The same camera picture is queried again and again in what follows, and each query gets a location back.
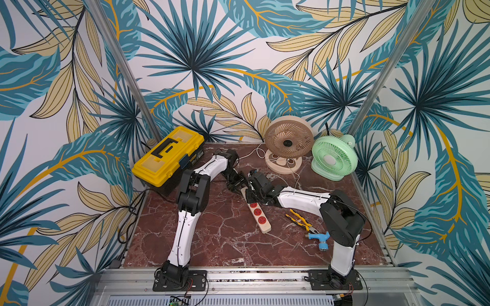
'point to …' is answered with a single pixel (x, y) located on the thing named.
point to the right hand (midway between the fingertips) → (247, 192)
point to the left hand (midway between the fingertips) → (246, 189)
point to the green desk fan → (334, 157)
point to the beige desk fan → (288, 139)
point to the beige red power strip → (257, 213)
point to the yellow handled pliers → (301, 220)
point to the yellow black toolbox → (164, 164)
